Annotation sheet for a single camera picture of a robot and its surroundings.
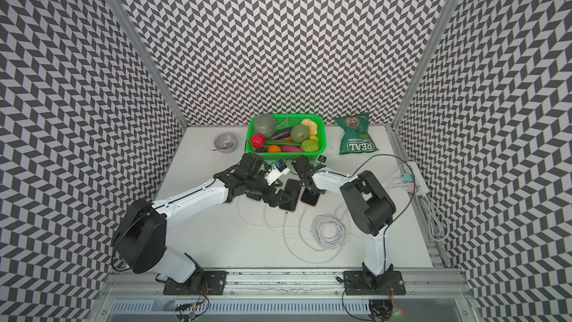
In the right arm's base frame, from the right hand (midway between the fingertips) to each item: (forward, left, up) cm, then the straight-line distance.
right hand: (313, 185), depth 98 cm
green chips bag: (+20, -21, +7) cm, 30 cm away
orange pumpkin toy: (+15, +18, +7) cm, 24 cm away
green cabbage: (+15, +1, +10) cm, 18 cm away
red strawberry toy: (+17, +25, +11) cm, 32 cm away
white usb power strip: (-3, -46, +2) cm, 46 cm away
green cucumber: (+20, +15, +6) cm, 26 cm away
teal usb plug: (+2, -42, +3) cm, 42 cm away
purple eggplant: (+25, +14, +7) cm, 30 cm away
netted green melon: (+25, +23, +14) cm, 36 cm away
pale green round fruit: (+23, +5, +9) cm, 25 cm away
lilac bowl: (+22, +42, +5) cm, 48 cm away
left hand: (-10, +12, +12) cm, 20 cm away
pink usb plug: (-3, -41, +2) cm, 41 cm away
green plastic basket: (+32, -3, +8) cm, 33 cm away
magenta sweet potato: (+15, +10, +7) cm, 20 cm away
